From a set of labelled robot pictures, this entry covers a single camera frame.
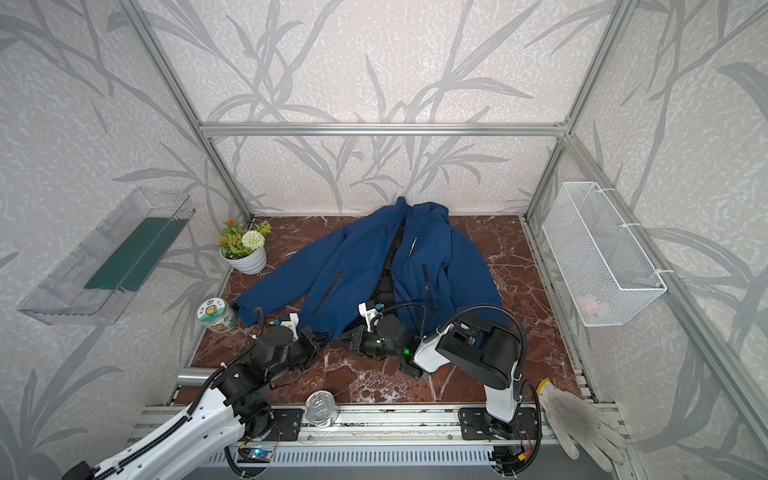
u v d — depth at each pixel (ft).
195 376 2.53
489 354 1.60
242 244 3.06
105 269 2.11
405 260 3.28
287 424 2.42
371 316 2.60
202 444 1.83
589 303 2.38
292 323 2.51
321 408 2.36
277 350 2.04
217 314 2.81
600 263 2.04
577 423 2.43
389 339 2.19
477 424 2.36
